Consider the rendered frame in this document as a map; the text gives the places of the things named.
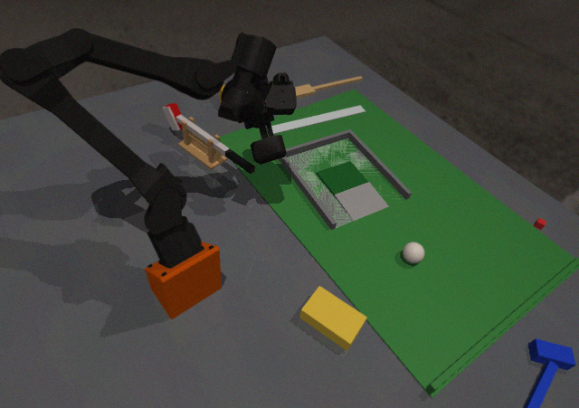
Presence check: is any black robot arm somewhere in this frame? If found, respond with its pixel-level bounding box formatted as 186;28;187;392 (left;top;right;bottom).
0;28;297;268

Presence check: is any white flat strip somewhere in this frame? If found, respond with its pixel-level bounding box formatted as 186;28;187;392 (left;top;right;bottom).
271;106;365;134

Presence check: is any white golf ball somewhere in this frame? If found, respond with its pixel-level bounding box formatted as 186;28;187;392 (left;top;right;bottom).
403;242;425;263

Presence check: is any green putting mat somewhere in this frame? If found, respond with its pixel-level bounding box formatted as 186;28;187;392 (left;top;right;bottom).
220;90;575;394

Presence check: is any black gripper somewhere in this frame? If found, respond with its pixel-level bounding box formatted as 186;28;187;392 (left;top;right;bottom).
237;76;287;165

